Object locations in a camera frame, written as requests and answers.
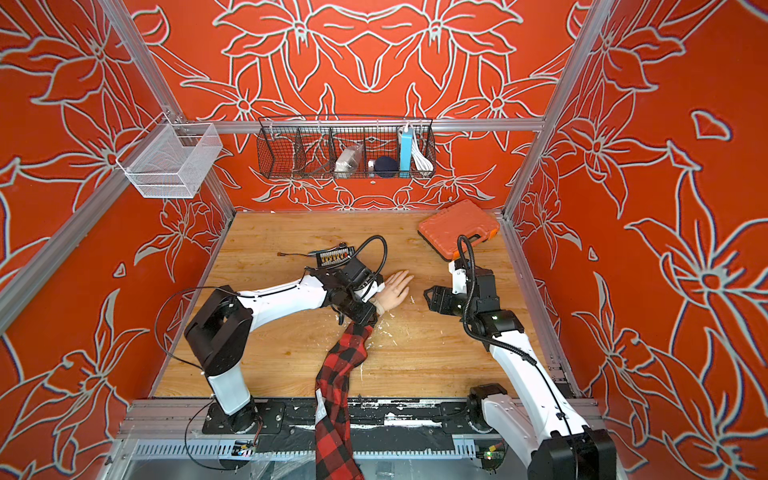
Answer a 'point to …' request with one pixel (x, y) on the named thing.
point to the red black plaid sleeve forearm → (336, 458)
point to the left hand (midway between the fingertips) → (373, 314)
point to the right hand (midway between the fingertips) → (429, 293)
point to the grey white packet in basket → (348, 160)
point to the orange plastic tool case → (464, 217)
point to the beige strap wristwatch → (378, 306)
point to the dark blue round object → (386, 167)
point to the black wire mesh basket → (308, 146)
